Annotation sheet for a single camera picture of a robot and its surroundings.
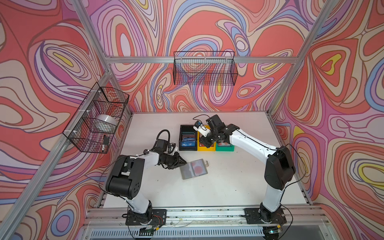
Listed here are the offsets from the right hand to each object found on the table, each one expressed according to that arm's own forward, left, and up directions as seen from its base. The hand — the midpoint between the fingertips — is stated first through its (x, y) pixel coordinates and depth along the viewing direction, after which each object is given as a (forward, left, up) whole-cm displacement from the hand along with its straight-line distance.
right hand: (202, 143), depth 87 cm
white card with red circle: (-10, +3, -12) cm, 16 cm away
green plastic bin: (+3, -14, -9) cm, 16 cm away
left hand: (-8, +10, -8) cm, 15 cm away
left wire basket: (+1, +55, +18) cm, 58 cm away
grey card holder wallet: (-12, +10, -12) cm, 20 cm away
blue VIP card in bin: (+6, +9, -9) cm, 14 cm away
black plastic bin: (+10, +9, -10) cm, 17 cm away
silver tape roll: (+2, +48, +21) cm, 53 cm away
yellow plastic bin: (+1, +1, -7) cm, 7 cm away
